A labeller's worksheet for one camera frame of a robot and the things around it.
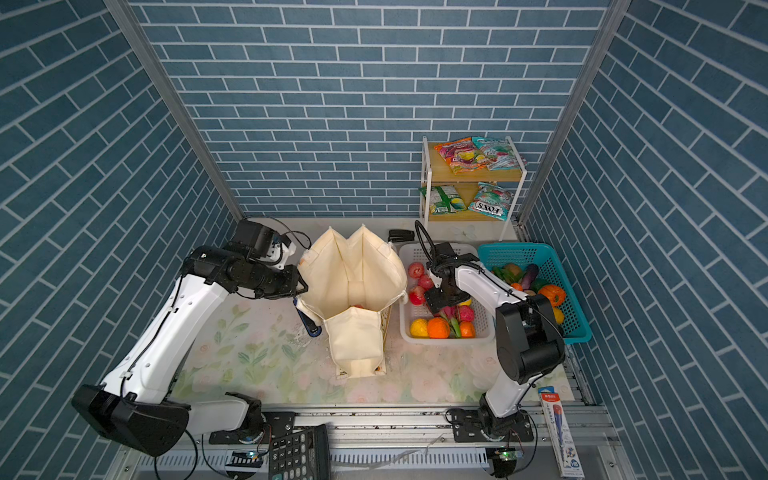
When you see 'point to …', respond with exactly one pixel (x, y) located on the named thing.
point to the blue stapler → (309, 324)
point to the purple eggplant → (529, 277)
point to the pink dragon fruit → (456, 314)
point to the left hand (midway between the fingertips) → (306, 287)
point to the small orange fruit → (467, 330)
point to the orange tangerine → (438, 328)
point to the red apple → (417, 295)
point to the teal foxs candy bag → (491, 200)
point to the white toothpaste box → (560, 434)
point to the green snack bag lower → (444, 199)
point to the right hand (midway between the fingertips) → (442, 299)
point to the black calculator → (300, 455)
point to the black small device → (400, 235)
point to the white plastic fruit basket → (411, 252)
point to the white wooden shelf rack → (469, 181)
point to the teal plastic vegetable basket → (508, 263)
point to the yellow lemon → (419, 328)
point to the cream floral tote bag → (346, 282)
